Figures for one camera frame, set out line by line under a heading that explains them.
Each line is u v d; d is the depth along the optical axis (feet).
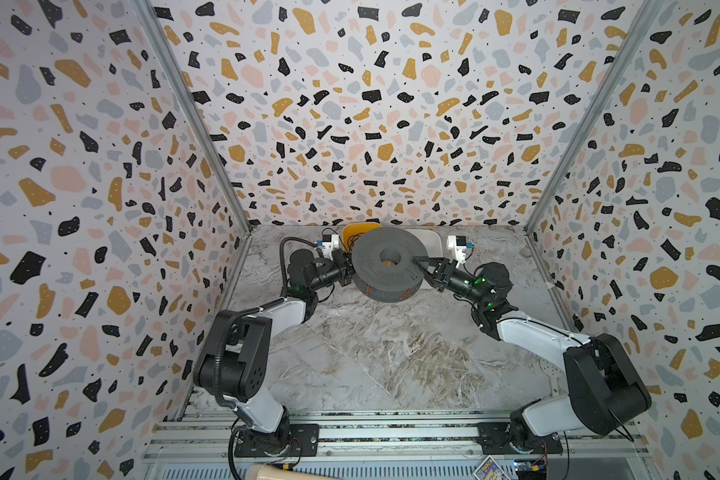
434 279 2.33
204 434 2.57
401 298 2.49
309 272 2.31
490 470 2.26
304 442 2.40
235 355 1.53
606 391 1.44
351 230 3.84
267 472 2.24
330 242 2.68
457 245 2.45
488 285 2.08
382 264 2.47
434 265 2.40
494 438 2.44
